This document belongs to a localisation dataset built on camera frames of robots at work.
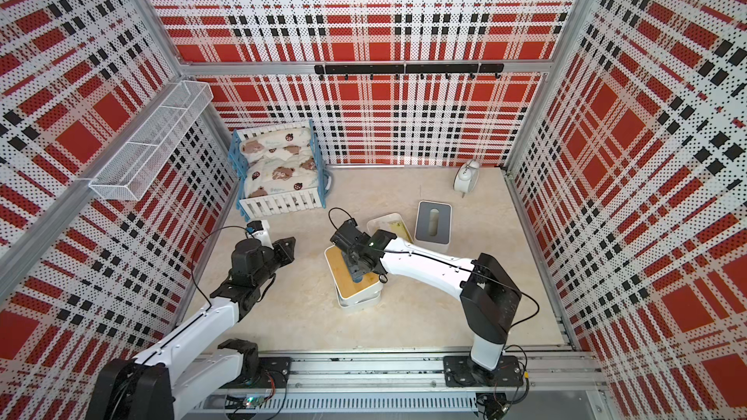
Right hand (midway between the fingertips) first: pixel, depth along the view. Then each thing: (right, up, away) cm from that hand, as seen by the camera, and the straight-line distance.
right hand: (368, 257), depth 83 cm
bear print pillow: (-38, +32, +30) cm, 58 cm away
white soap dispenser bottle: (+34, +25, +21) cm, 47 cm away
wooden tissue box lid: (-7, -4, -3) cm, 9 cm away
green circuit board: (-27, -32, -14) cm, 44 cm away
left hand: (-21, +5, +4) cm, 22 cm away
